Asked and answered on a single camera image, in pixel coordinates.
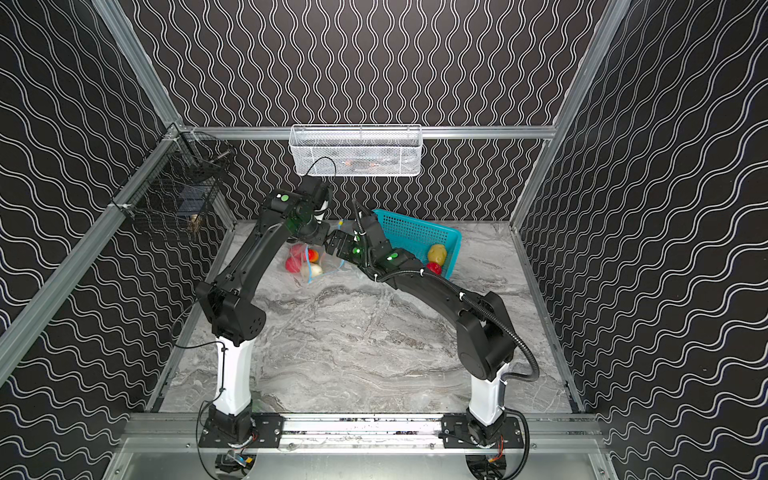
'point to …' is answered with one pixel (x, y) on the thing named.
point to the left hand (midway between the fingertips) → (324, 237)
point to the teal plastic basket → (417, 237)
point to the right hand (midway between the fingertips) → (335, 246)
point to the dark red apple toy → (292, 265)
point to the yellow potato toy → (437, 253)
